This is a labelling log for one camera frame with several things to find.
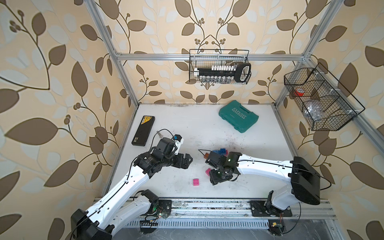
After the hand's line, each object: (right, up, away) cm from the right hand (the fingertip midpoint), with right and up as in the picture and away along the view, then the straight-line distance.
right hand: (214, 179), depth 79 cm
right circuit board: (+29, -20, -8) cm, 36 cm away
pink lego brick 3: (-10, -2, +3) cm, 11 cm away
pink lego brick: (-4, +3, +4) cm, 6 cm away
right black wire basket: (+54, +40, -6) cm, 68 cm away
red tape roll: (+47, +47, +1) cm, 66 cm away
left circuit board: (-34, -20, -6) cm, 39 cm away
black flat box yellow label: (-48, +22, +22) cm, 57 cm away
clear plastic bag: (+47, +36, -9) cm, 60 cm away
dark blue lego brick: (+6, +13, +8) cm, 17 cm away
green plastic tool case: (+20, +35, +28) cm, 49 cm away
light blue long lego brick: (+2, +13, +9) cm, 16 cm away
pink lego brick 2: (+3, +18, -16) cm, 25 cm away
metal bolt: (-35, +21, +23) cm, 47 cm away
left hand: (-17, +14, -4) cm, 22 cm away
